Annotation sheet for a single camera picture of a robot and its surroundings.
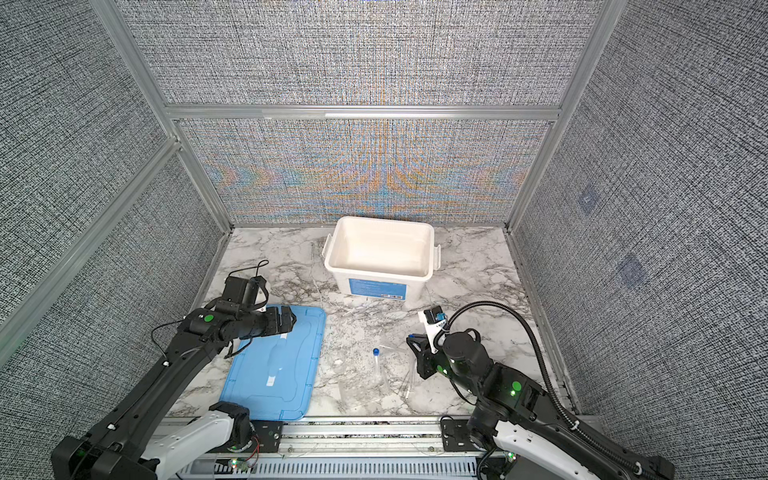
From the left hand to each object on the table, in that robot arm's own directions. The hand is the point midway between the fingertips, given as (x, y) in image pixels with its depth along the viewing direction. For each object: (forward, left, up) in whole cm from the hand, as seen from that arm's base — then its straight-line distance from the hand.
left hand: (281, 320), depth 80 cm
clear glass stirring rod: (-14, -34, -13) cm, 39 cm away
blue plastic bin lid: (-11, +3, -12) cm, 16 cm away
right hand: (-9, -33, +6) cm, 35 cm away
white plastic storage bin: (+29, -28, -10) cm, 42 cm away
